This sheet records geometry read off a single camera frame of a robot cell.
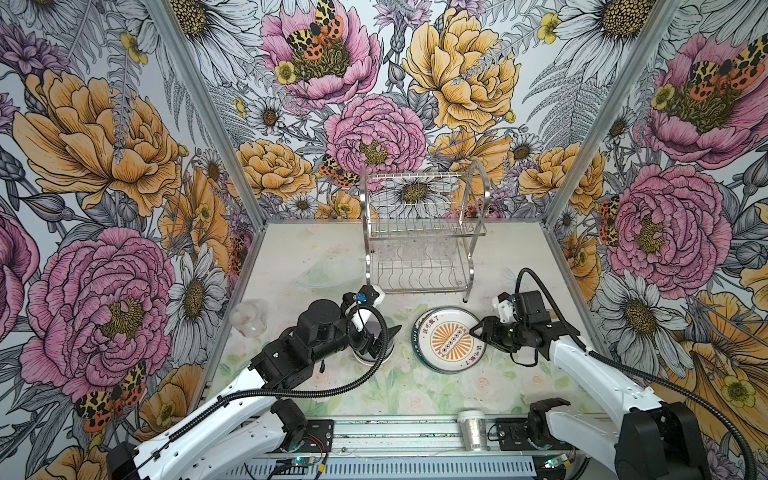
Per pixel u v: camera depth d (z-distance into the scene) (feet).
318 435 2.41
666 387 1.43
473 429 2.34
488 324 2.55
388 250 3.27
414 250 3.22
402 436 2.50
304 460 2.34
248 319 3.01
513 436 2.41
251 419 1.57
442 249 3.31
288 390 1.64
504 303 2.64
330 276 3.46
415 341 2.88
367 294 1.87
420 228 2.66
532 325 2.12
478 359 2.67
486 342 2.53
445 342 2.86
